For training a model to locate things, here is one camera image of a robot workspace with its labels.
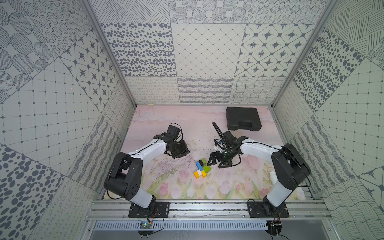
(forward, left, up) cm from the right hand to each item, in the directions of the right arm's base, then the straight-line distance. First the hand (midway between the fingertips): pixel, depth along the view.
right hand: (215, 166), depth 84 cm
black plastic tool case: (+36, -24, +1) cm, 43 cm away
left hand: (+6, +13, +4) cm, 15 cm away
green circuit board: (-27, +35, -5) cm, 45 cm away
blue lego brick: (+2, +9, -2) cm, 10 cm away
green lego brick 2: (-1, +5, -2) cm, 5 cm away
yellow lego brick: (-4, +11, -2) cm, 12 cm away
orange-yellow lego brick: (-4, +6, -2) cm, 8 cm away
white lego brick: (-3, +9, -1) cm, 10 cm away
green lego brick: (+4, +6, -1) cm, 7 cm away
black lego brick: (+3, +8, -2) cm, 9 cm away
